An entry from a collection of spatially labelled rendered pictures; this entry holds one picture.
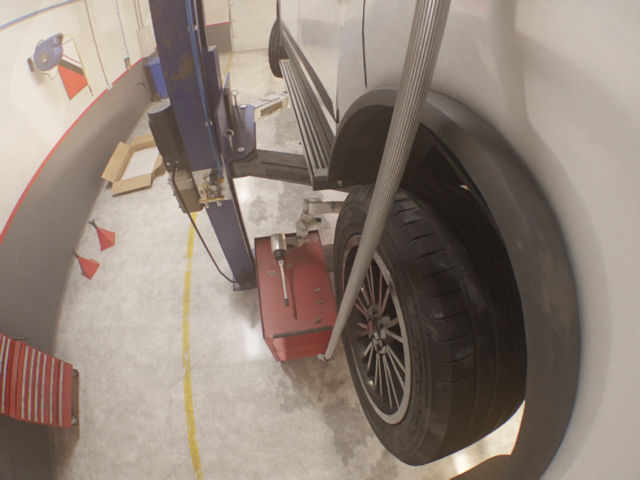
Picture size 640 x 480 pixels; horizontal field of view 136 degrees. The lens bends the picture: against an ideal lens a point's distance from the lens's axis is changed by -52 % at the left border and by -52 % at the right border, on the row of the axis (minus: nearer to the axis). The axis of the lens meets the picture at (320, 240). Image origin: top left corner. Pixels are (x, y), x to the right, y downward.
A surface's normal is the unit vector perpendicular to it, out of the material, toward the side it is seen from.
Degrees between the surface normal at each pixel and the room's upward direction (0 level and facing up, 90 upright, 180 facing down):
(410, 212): 13
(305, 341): 0
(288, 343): 0
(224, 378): 0
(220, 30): 90
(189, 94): 90
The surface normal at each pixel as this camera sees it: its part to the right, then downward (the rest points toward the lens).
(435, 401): -0.77, 0.12
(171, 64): 0.19, 0.80
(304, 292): 0.05, -0.59
